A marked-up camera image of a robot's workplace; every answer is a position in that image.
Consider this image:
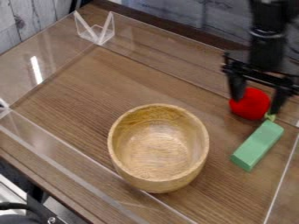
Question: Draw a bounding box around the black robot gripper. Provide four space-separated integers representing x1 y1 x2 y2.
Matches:
222 50 299 115

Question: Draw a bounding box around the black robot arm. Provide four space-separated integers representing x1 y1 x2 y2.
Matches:
222 0 299 115

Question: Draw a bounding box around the brown wooden bowl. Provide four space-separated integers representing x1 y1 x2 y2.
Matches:
107 103 211 193

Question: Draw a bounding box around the red plush tomato toy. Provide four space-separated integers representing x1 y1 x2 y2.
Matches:
228 87 276 121

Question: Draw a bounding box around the green rectangular block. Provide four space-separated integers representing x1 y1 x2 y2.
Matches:
230 120 284 172

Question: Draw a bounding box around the clear acrylic corner bracket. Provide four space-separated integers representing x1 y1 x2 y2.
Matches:
74 11 116 46

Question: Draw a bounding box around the clear acrylic tray wall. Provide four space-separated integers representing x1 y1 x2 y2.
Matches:
0 101 196 224

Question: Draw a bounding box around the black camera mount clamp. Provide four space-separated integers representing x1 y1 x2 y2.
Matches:
0 193 70 224

